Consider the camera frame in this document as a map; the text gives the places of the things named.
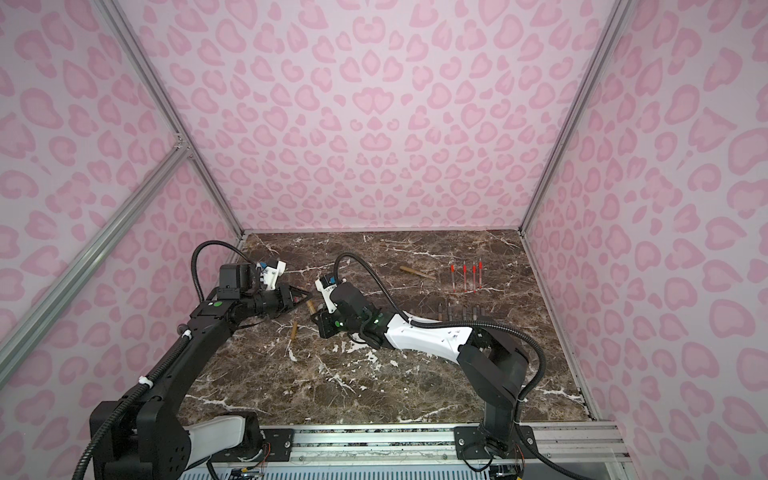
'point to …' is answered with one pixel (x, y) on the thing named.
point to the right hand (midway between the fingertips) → (316, 317)
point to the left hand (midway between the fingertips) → (308, 290)
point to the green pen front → (450, 312)
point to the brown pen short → (410, 270)
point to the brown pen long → (311, 306)
